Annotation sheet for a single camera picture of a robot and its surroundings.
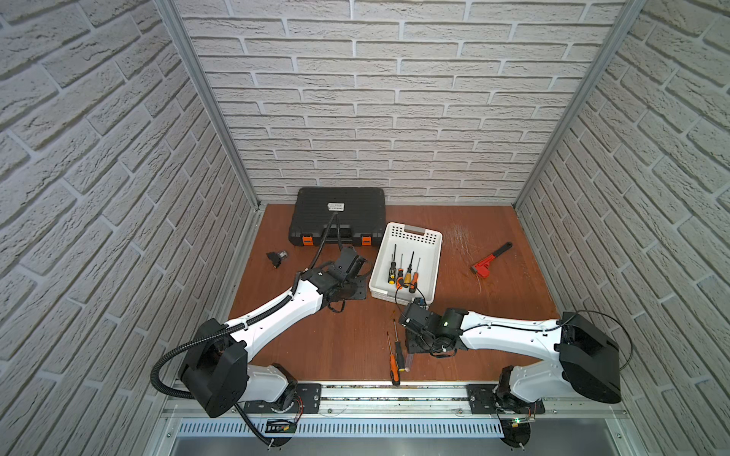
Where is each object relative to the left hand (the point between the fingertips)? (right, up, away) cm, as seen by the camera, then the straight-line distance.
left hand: (362, 283), depth 83 cm
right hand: (+14, -17, -2) cm, 23 cm away
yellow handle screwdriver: (+9, 0, +9) cm, 13 cm away
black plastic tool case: (-2, +24, +28) cm, 37 cm away
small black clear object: (-32, +6, +17) cm, 37 cm away
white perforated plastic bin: (+16, +4, +17) cm, 23 cm away
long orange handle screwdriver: (+9, -23, -6) cm, 26 cm away
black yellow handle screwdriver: (+15, 0, +14) cm, 21 cm away
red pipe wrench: (+42, +2, +16) cm, 45 cm away
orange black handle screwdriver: (+13, 0, +13) cm, 18 cm away
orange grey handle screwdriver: (+17, -2, +10) cm, 20 cm away
